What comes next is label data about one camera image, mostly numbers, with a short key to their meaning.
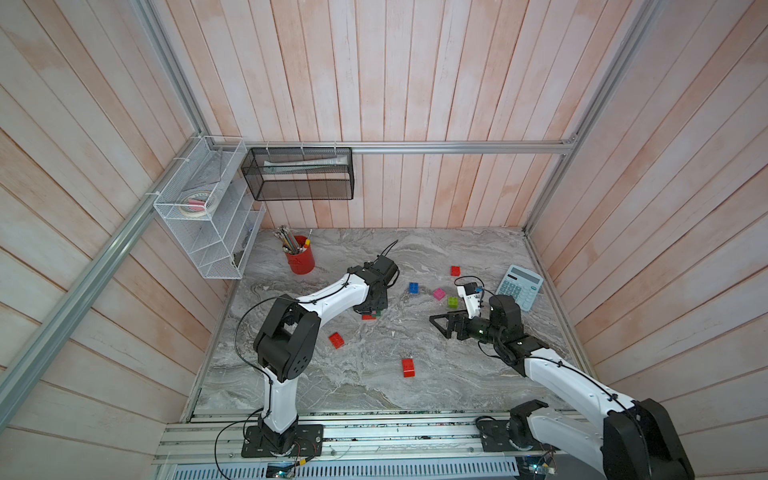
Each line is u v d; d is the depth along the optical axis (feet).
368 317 3.11
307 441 2.40
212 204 2.43
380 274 2.41
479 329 2.35
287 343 1.63
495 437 2.40
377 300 2.52
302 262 3.32
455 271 3.53
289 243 3.23
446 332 2.40
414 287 3.32
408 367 2.75
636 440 1.32
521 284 3.32
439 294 3.29
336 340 2.94
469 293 2.46
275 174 3.43
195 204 2.36
